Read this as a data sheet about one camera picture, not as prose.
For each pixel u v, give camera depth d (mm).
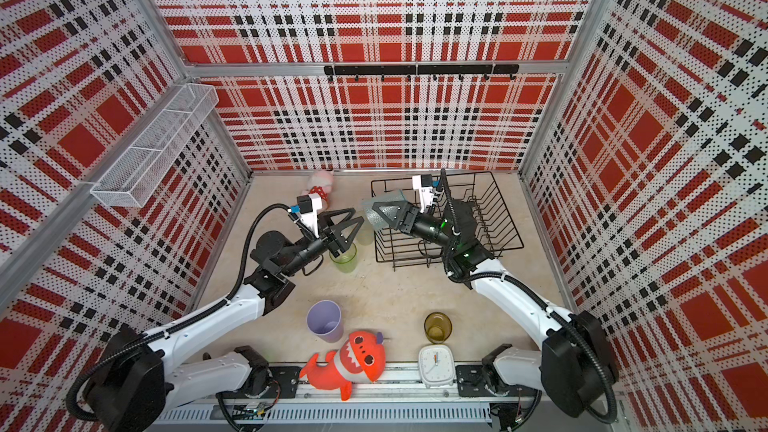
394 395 732
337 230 619
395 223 614
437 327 821
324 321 802
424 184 661
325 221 663
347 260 949
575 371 399
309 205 605
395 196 660
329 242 617
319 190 1079
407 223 615
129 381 394
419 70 884
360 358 692
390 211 649
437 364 744
